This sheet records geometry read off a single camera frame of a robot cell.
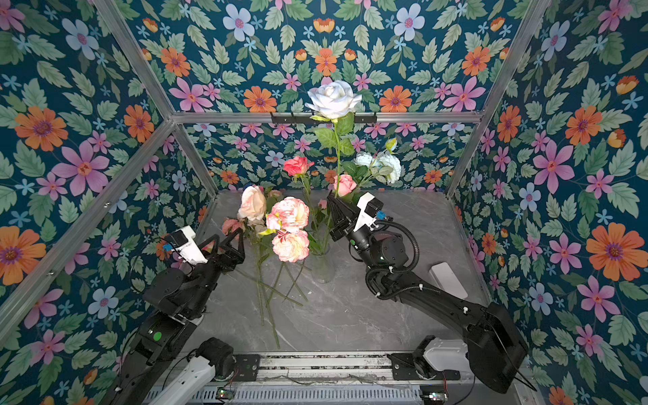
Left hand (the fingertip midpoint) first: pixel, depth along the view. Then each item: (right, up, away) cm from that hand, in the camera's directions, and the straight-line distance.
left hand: (234, 233), depth 62 cm
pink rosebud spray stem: (-20, 0, +40) cm, 44 cm away
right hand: (+27, +11, -2) cm, 29 cm away
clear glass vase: (+20, -14, +25) cm, 35 cm away
